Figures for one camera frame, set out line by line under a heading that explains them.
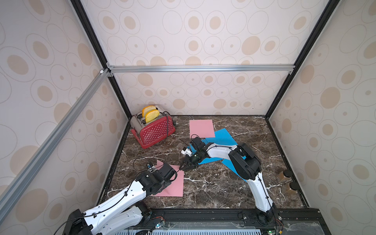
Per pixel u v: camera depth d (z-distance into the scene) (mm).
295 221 734
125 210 485
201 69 972
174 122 1122
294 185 760
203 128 1138
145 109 954
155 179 560
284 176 795
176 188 830
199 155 791
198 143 824
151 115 924
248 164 565
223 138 1068
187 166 837
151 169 708
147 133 919
